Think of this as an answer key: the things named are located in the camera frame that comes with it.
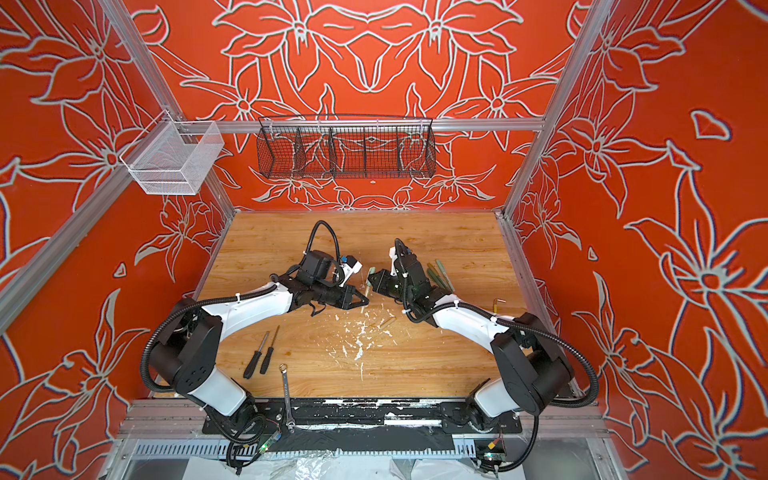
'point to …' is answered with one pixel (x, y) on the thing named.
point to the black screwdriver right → (267, 360)
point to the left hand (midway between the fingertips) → (366, 297)
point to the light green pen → (444, 274)
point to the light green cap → (372, 270)
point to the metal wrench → (291, 422)
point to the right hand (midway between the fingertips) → (362, 280)
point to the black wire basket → (337, 146)
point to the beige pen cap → (388, 322)
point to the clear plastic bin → (177, 160)
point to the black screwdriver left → (251, 365)
